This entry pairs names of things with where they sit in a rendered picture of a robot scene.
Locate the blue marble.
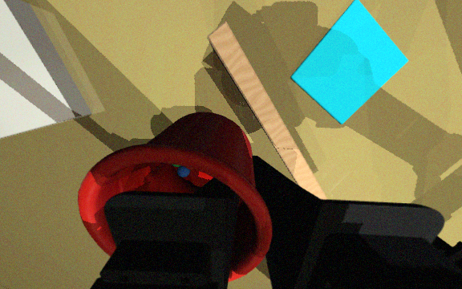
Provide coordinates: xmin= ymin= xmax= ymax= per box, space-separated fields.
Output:
xmin=177 ymin=166 xmax=190 ymax=177

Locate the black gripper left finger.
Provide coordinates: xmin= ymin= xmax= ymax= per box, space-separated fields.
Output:
xmin=104 ymin=177 xmax=240 ymax=289

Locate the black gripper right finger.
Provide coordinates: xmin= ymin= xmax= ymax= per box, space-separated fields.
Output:
xmin=253 ymin=156 xmax=445 ymax=289

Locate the brown wooden block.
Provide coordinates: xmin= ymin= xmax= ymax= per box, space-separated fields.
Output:
xmin=207 ymin=22 xmax=328 ymax=199

